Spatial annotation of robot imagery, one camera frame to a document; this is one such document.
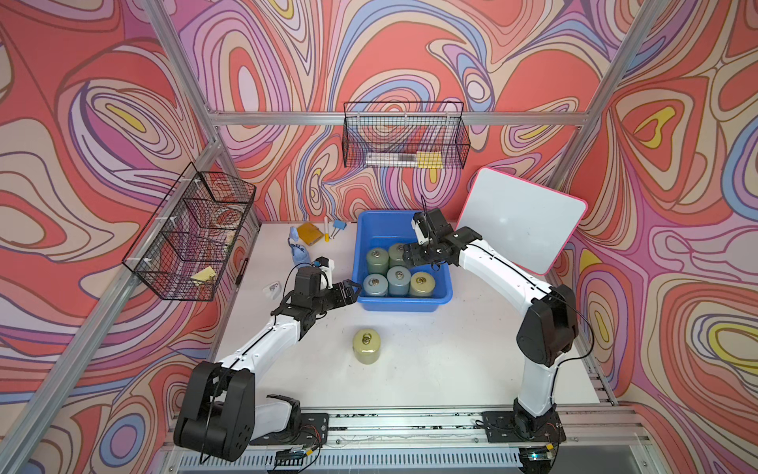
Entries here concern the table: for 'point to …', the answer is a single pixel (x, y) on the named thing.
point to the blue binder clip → (338, 224)
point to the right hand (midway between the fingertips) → (418, 260)
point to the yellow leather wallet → (310, 232)
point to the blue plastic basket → (381, 229)
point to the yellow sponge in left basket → (204, 275)
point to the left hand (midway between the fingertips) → (355, 290)
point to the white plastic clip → (272, 290)
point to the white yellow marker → (327, 228)
